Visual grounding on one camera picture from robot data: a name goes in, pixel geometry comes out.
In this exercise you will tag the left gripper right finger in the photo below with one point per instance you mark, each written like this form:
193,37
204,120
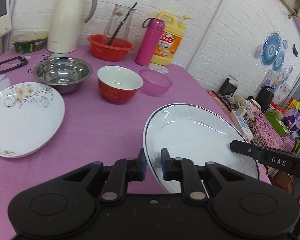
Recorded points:
184,171

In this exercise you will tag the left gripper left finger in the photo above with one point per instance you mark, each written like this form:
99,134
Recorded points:
121,174

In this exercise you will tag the black rimmed white plate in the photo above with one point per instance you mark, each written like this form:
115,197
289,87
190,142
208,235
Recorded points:
194,133

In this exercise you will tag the red ceramic bowl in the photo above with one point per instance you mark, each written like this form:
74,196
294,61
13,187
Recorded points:
118,84

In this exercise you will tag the purple plastic bowl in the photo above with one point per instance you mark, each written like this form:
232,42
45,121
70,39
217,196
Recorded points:
154,83

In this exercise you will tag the stainless steel bowl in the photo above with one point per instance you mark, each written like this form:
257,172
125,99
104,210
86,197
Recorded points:
64,74

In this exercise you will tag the floral white plate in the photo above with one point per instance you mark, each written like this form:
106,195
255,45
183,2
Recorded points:
30,115

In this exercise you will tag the person's right hand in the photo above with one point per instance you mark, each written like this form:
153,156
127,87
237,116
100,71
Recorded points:
284,181

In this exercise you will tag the green box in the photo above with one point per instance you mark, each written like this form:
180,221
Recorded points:
279,127

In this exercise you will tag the patterned side table cloth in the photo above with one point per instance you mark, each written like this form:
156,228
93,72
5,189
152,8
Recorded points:
262,130

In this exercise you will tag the white power strip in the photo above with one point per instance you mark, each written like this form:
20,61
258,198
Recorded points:
241,126

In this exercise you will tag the purple floral tablecloth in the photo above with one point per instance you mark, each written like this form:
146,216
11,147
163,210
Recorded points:
94,129

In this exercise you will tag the black kettle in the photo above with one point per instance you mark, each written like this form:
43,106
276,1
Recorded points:
265,97

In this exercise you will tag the black small box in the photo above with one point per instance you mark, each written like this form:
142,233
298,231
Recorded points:
227,88

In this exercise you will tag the red plastic basket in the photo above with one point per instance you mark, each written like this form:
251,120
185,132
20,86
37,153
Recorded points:
116,52

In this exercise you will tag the pink thermos bottle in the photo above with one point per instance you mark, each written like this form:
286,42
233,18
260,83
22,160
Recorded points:
154,29

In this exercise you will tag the yellow detergent bottle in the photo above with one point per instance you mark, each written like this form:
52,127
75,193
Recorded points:
170,39

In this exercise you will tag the black straw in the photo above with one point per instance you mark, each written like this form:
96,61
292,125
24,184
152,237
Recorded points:
121,25

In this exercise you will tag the cream thermos jug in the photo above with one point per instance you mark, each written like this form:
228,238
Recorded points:
66,24

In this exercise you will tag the green instant noodle bowl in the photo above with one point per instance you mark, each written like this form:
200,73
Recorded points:
29,42

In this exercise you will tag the blue wall decoration plates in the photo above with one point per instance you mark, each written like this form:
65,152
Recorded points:
271,52

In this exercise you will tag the black rectangular frame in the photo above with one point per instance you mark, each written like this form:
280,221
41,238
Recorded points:
12,64

